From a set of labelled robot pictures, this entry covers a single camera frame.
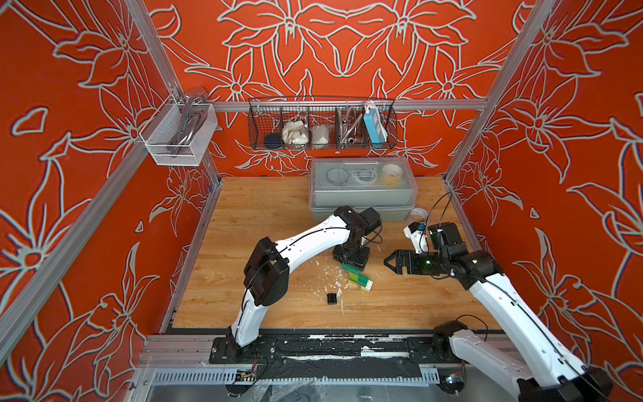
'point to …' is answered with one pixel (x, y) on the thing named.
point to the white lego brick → (369, 286)
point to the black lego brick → (331, 298)
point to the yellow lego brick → (352, 284)
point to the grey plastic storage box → (387, 184)
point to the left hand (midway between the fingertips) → (356, 264)
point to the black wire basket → (315, 123)
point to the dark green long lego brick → (362, 280)
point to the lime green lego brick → (352, 275)
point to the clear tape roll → (419, 215)
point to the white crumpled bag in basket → (295, 132)
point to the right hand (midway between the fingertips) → (391, 261)
